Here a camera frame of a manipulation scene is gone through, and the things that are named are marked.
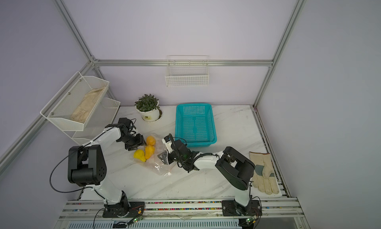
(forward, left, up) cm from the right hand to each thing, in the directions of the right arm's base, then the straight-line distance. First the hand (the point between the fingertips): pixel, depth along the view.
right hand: (163, 155), depth 86 cm
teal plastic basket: (+28, -19, -8) cm, 35 cm away
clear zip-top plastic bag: (-6, +3, +5) cm, 9 cm away
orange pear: (+11, +10, -2) cm, 15 cm away
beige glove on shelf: (+17, +40, +24) cm, 50 cm away
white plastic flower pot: (+30, +12, +1) cm, 32 cm away
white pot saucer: (+33, +8, -5) cm, 35 cm away
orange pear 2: (+2, +8, +2) cm, 9 cm away
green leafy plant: (+31, +11, +13) cm, 36 cm away
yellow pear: (+2, +15, -2) cm, 15 cm away
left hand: (+6, +14, -1) cm, 16 cm away
